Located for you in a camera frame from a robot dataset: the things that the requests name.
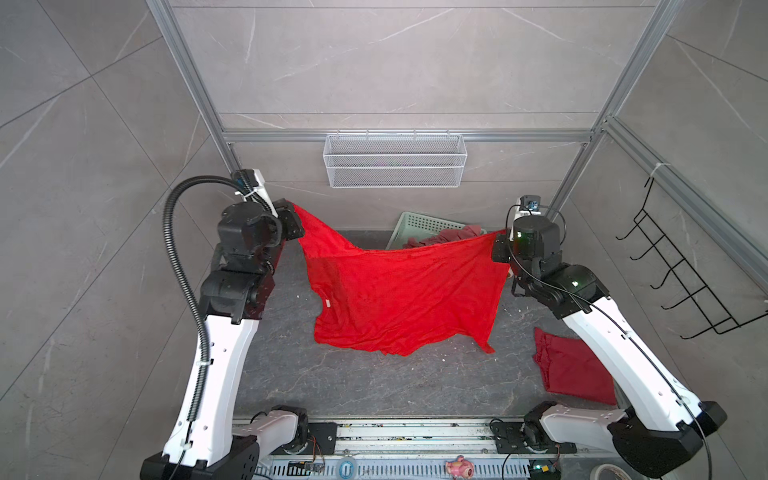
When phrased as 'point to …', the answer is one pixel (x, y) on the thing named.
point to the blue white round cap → (346, 470)
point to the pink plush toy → (460, 468)
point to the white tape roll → (597, 471)
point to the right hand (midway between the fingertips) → (507, 229)
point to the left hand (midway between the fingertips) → (282, 194)
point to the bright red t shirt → (410, 301)
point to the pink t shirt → (444, 235)
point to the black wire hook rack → (677, 262)
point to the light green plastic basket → (417, 228)
